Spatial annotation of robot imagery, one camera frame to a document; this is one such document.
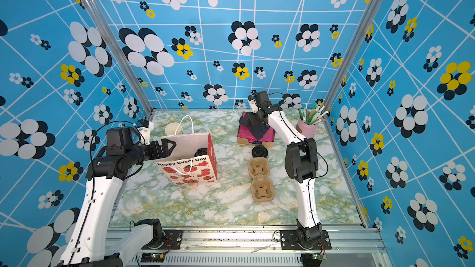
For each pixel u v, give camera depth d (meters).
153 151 0.62
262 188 0.85
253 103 0.87
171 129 0.99
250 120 0.89
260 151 0.98
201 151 0.82
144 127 0.62
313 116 0.92
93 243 0.38
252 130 1.05
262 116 0.72
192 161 0.73
